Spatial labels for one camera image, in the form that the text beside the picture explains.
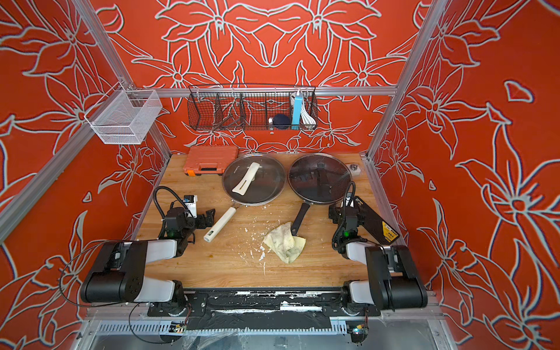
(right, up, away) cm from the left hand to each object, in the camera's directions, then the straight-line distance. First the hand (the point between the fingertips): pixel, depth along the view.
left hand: (204, 208), depth 93 cm
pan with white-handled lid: (+21, +12, -1) cm, 24 cm away
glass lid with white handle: (+22, +13, +2) cm, 25 cm away
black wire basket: (+20, +46, +6) cm, 51 cm away
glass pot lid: (+50, +13, -3) cm, 52 cm away
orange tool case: (-4, +22, +18) cm, 29 cm away
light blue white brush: (+42, +41, -2) cm, 59 cm away
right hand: (+60, +3, -3) cm, 60 cm away
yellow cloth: (+34, -11, -14) cm, 39 cm away
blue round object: (+34, +39, +2) cm, 52 cm away
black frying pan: (+40, -5, -10) cm, 41 cm away
